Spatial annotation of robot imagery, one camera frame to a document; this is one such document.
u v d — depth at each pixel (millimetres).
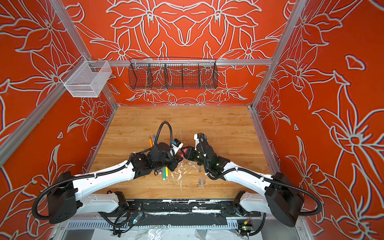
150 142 976
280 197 403
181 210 738
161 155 589
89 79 944
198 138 737
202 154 579
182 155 755
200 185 796
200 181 815
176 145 670
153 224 697
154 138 1000
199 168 874
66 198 389
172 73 994
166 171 843
